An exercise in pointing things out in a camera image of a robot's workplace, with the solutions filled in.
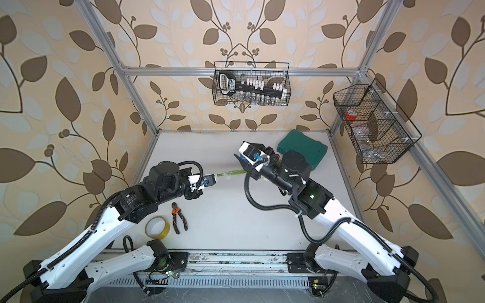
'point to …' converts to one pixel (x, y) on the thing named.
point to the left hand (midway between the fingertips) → (204, 169)
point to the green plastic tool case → (296, 141)
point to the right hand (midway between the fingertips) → (242, 146)
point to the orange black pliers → (175, 211)
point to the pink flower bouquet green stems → (232, 172)
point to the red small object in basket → (350, 117)
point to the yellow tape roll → (165, 232)
